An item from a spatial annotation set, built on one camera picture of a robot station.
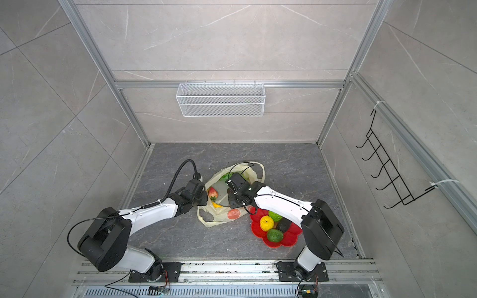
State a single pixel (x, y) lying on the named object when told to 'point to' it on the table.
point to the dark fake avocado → (284, 225)
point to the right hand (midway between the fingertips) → (234, 199)
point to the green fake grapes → (226, 177)
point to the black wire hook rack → (388, 171)
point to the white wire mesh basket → (218, 100)
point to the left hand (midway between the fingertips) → (204, 190)
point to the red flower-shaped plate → (289, 236)
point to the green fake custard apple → (276, 217)
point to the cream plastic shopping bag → (217, 190)
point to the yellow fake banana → (215, 205)
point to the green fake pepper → (275, 235)
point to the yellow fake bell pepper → (266, 223)
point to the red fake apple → (212, 192)
